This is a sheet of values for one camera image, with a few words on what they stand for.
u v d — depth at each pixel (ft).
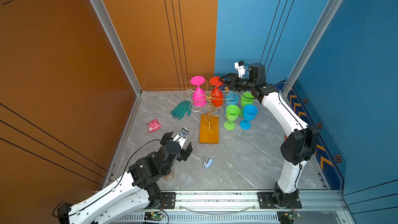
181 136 1.90
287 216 2.30
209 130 3.19
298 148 1.60
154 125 3.26
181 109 3.60
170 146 1.68
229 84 2.39
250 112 2.94
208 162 2.73
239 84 2.34
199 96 2.74
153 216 2.31
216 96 2.74
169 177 2.65
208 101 2.44
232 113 3.05
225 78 2.48
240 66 2.44
